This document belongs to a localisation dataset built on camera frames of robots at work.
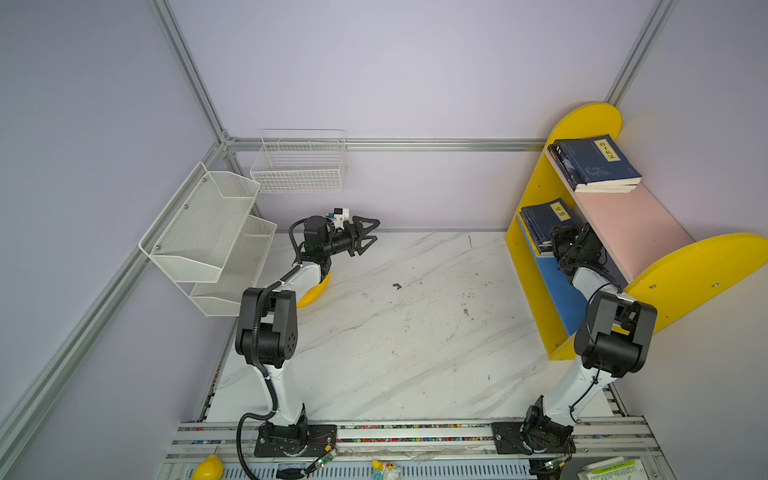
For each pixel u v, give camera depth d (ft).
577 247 2.44
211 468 2.21
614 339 1.69
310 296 3.16
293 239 2.46
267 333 1.69
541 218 3.27
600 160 2.51
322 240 2.47
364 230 2.63
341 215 2.82
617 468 2.19
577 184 2.39
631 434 2.51
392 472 2.19
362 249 2.88
